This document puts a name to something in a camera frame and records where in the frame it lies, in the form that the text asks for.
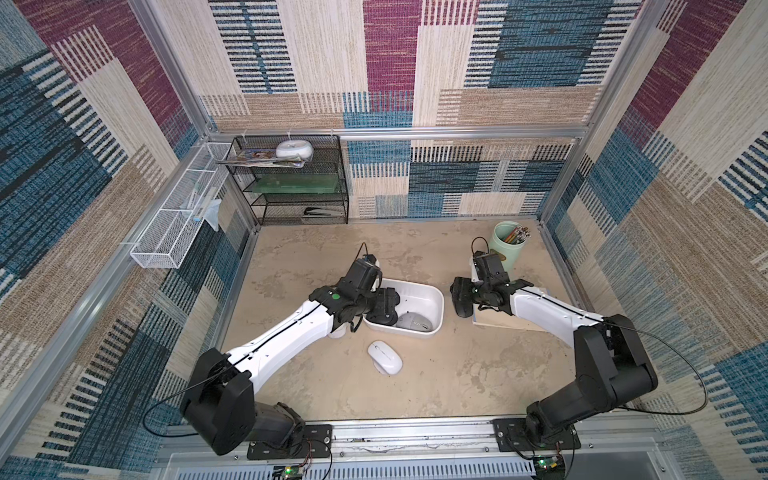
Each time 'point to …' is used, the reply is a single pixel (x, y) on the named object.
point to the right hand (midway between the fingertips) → (460, 286)
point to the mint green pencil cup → (511, 252)
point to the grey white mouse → (414, 321)
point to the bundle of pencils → (518, 235)
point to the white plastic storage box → (414, 297)
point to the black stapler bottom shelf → (318, 211)
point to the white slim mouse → (384, 358)
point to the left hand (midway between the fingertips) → (382, 295)
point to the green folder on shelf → (298, 183)
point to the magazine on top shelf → (263, 158)
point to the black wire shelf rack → (279, 209)
